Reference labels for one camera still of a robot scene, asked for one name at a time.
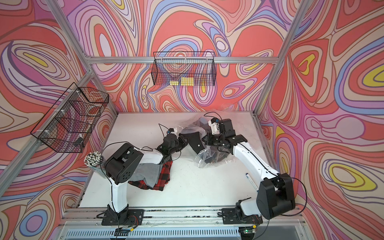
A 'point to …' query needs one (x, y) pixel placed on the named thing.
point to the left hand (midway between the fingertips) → (193, 139)
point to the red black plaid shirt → (164, 178)
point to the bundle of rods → (95, 160)
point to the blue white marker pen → (249, 178)
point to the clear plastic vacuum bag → (215, 154)
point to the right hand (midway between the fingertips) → (203, 143)
